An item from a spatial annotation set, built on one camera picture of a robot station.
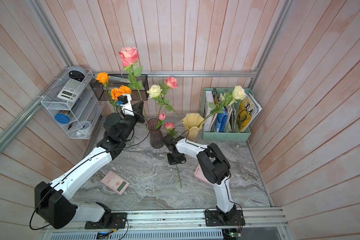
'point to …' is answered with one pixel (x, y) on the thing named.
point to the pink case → (199, 174)
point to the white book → (209, 99)
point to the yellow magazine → (249, 107)
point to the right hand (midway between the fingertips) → (175, 161)
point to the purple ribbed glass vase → (156, 136)
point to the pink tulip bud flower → (162, 117)
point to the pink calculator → (115, 182)
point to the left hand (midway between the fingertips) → (143, 103)
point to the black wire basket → (104, 91)
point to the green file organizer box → (231, 132)
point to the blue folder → (221, 120)
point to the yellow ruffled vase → (193, 122)
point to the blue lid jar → (62, 118)
